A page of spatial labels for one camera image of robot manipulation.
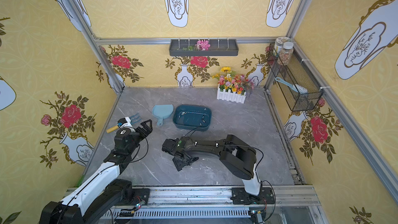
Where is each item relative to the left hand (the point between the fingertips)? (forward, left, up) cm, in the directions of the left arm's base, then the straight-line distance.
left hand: (141, 123), depth 85 cm
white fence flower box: (+26, -55, -8) cm, 61 cm away
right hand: (-15, -24, -13) cm, 31 cm away
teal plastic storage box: (+12, -28, -13) cm, 33 cm away
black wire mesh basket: (+21, -88, +16) cm, 92 cm away
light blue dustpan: (+18, -6, -14) cm, 24 cm away
